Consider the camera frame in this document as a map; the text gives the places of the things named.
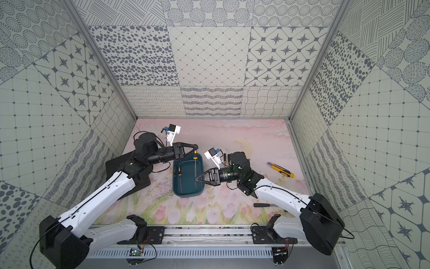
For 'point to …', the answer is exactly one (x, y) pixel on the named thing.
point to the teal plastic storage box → (184, 172)
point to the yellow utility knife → (281, 170)
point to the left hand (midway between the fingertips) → (196, 144)
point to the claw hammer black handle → (262, 204)
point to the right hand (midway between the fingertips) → (196, 182)
